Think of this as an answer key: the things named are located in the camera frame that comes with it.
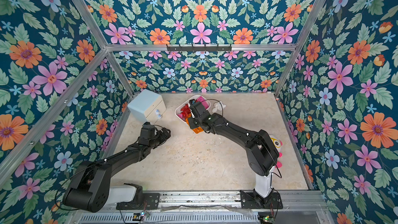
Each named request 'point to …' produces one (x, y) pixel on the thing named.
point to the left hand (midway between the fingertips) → (168, 132)
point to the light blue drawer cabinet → (147, 106)
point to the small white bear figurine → (218, 106)
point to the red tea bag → (185, 110)
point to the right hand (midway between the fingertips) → (192, 118)
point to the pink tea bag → (203, 101)
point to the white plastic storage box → (198, 95)
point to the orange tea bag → (197, 130)
